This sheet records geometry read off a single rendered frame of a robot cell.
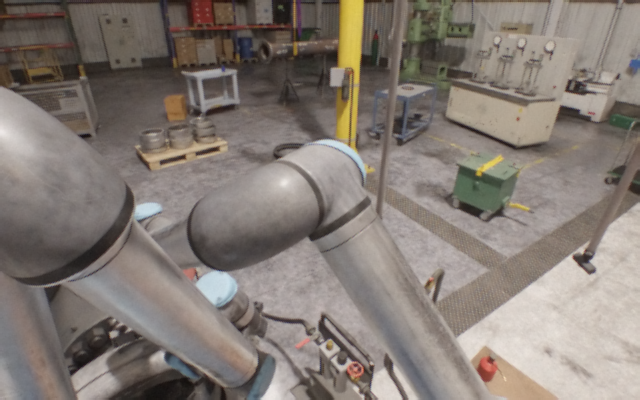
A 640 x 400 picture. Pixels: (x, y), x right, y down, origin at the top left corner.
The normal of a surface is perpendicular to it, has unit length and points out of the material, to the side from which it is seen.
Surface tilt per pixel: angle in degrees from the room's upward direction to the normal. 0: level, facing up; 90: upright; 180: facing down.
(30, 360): 91
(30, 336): 92
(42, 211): 70
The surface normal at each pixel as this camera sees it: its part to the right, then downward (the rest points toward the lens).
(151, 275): 0.96, 0.11
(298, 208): 0.51, 0.05
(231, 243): -0.01, 0.37
